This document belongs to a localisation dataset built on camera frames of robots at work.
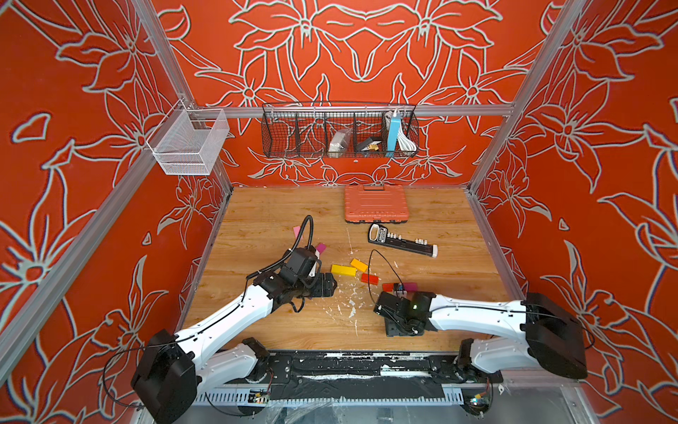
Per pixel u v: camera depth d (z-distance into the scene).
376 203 1.11
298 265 0.62
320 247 1.00
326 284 0.71
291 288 0.61
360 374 0.73
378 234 1.02
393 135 0.87
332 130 1.01
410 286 0.91
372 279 0.92
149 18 0.71
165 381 0.39
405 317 0.62
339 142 0.92
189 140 0.92
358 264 0.95
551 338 0.41
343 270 0.93
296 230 1.03
